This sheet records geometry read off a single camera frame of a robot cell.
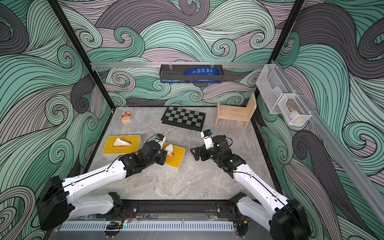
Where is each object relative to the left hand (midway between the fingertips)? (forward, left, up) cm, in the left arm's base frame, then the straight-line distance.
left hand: (166, 150), depth 80 cm
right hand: (+1, -18, +1) cm, 18 cm away
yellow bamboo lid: (+5, +37, -8) cm, 38 cm away
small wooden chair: (+33, -48, -5) cm, 58 cm away
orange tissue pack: (+5, +29, -2) cm, 29 cm away
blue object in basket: (+42, -21, +22) cm, 52 cm away
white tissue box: (-7, -1, -8) cm, 11 cm away
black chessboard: (+31, -12, -10) cm, 35 cm away
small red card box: (+35, +37, -13) cm, 53 cm away
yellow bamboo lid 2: (-3, -5, -7) cm, 9 cm away
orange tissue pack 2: (0, -2, 0) cm, 2 cm away
